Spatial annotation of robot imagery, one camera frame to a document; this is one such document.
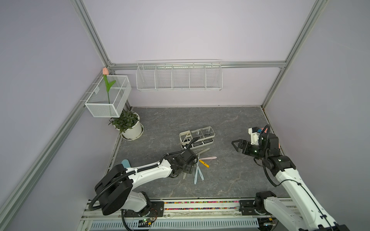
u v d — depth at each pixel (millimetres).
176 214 732
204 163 890
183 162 643
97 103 722
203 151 939
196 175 843
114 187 421
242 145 685
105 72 846
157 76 983
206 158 916
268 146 577
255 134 699
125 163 890
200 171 862
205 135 1019
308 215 413
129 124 890
